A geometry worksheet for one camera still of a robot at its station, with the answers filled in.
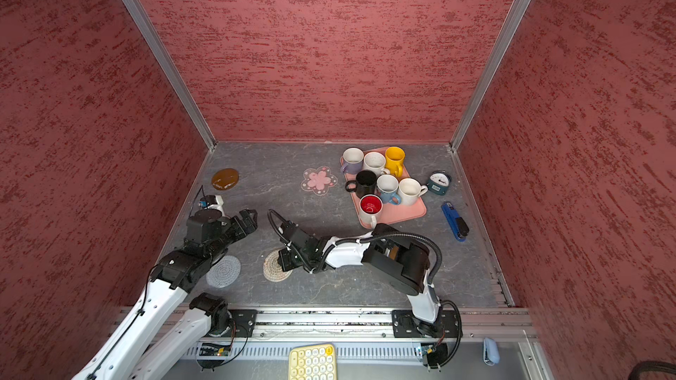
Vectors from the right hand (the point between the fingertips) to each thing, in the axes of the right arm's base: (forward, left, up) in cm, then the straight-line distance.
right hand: (279, 267), depth 84 cm
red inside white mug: (+20, -32, +3) cm, 38 cm away
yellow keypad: (-25, -13, +1) cm, 28 cm away
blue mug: (+29, -39, +4) cm, 49 cm away
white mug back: (+40, -35, +6) cm, 54 cm away
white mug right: (+26, -47, +4) cm, 54 cm away
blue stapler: (+14, -64, 0) cm, 65 cm away
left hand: (+9, +8, +14) cm, 19 cm away
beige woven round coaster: (0, +2, 0) cm, 2 cm away
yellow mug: (+39, -43, +7) cm, 58 cm away
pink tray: (+39, -49, 0) cm, 63 cm away
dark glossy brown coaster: (+38, +28, -1) cm, 47 cm away
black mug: (+28, -30, +7) cm, 42 cm away
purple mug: (+43, -26, +3) cm, 50 cm away
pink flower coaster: (+36, -12, -1) cm, 38 cm away
